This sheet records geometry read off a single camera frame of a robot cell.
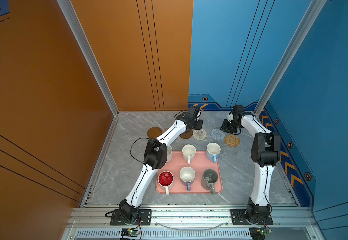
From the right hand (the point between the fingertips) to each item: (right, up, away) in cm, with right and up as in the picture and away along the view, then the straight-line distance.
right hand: (221, 129), depth 103 cm
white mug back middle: (-23, -15, -9) cm, 29 cm away
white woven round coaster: (-15, -4, +2) cm, 16 cm away
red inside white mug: (-37, -28, -20) cm, 50 cm away
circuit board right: (+9, -49, -33) cm, 59 cm away
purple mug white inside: (-24, -26, -17) cm, 40 cm away
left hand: (-14, +4, -2) cm, 15 cm away
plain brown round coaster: (-48, -3, +5) cm, 48 cm away
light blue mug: (-8, -12, -12) cm, 19 cm away
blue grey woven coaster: (-2, -4, +2) cm, 5 cm away
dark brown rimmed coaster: (-24, -4, +2) cm, 24 cm away
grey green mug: (-13, -25, -24) cm, 37 cm away
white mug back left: (-35, -14, -17) cm, 41 cm away
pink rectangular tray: (-16, -21, -13) cm, 29 cm away
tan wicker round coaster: (+7, -8, -1) cm, 11 cm away
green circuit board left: (-53, -49, -32) cm, 79 cm away
